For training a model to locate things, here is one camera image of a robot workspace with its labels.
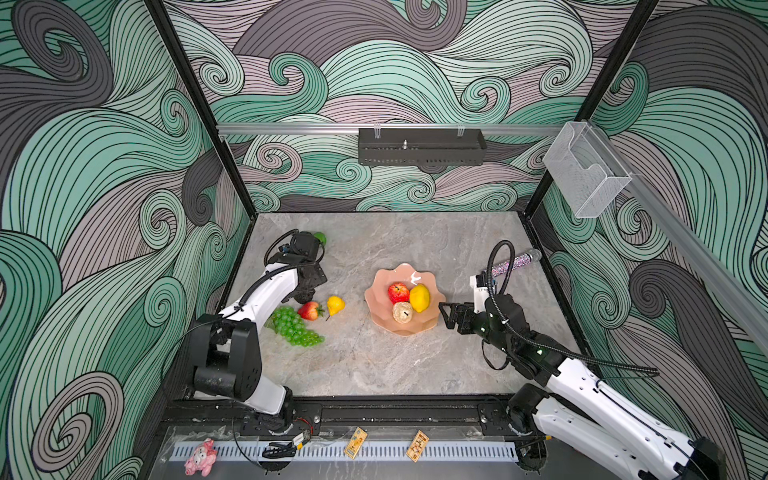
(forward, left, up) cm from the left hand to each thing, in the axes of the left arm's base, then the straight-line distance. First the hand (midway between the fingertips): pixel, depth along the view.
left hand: (305, 279), depth 88 cm
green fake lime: (+24, 0, -8) cm, 26 cm away
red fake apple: (-2, -28, -3) cm, 29 cm away
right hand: (-11, -41, +6) cm, 43 cm away
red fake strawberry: (-7, -2, -6) cm, 10 cm away
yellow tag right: (-40, -32, -8) cm, 52 cm away
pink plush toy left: (-43, +17, -7) cm, 47 cm away
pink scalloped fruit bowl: (-5, -23, -7) cm, 24 cm away
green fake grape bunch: (-12, +4, -7) cm, 14 cm away
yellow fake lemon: (-3, -35, -4) cm, 36 cm away
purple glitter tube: (+15, -76, -6) cm, 78 cm away
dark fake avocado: (-2, +1, -4) cm, 5 cm away
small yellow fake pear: (-5, -9, -6) cm, 12 cm away
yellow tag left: (-40, -18, -9) cm, 44 cm away
